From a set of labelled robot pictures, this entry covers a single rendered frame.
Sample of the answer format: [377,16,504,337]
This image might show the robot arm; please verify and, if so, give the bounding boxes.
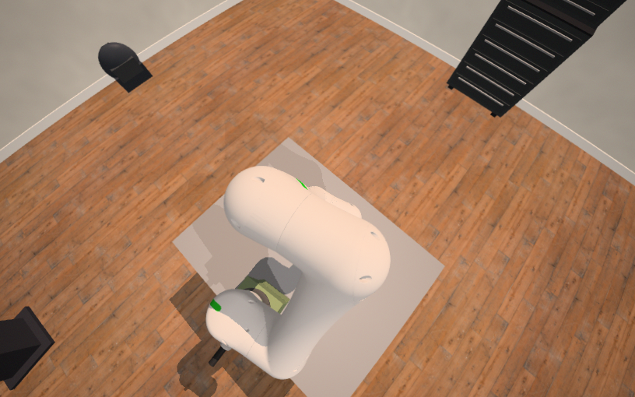
[205,166,391,379]

